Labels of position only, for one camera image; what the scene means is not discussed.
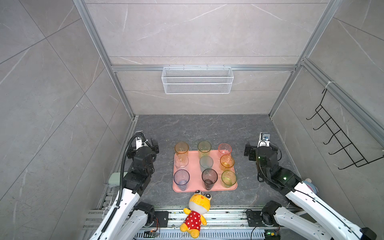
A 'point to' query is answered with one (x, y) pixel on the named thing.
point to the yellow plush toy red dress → (199, 204)
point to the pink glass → (225, 148)
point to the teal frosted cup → (206, 162)
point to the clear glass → (181, 160)
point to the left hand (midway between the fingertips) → (141, 138)
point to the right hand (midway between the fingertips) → (257, 142)
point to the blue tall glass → (181, 178)
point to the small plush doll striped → (308, 181)
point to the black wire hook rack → (348, 150)
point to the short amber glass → (226, 162)
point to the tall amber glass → (181, 151)
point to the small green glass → (228, 178)
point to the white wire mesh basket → (198, 80)
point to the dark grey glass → (209, 177)
